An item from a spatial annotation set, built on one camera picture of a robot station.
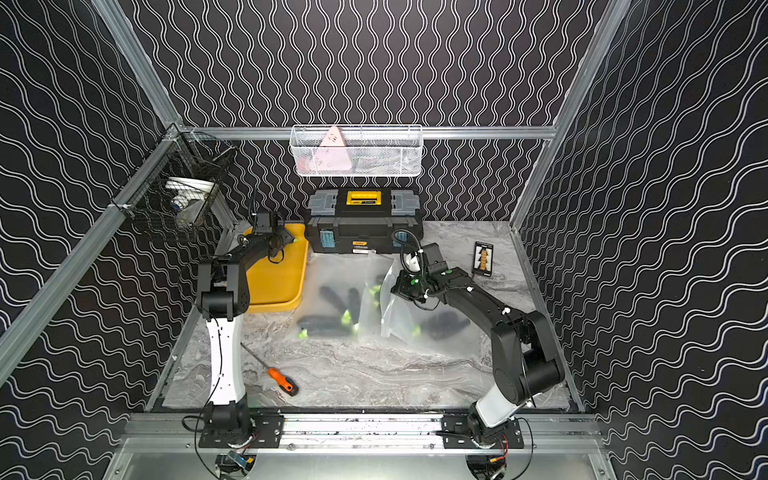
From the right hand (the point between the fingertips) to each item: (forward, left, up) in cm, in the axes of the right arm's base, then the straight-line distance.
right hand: (391, 288), depth 88 cm
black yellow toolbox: (+23, +10, +5) cm, 26 cm away
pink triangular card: (+31, +18, +25) cm, 44 cm away
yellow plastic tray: (+5, +37, -7) cm, 38 cm away
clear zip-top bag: (-1, +19, -10) cm, 21 cm away
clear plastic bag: (-8, +7, -9) cm, 14 cm away
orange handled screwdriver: (-24, +29, -9) cm, 39 cm away
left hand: (+28, +42, -5) cm, 50 cm away
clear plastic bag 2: (-7, -3, -5) cm, 9 cm away
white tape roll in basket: (+14, +55, +25) cm, 62 cm away
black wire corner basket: (+34, +66, +24) cm, 78 cm away
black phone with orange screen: (+19, -33, -9) cm, 39 cm away
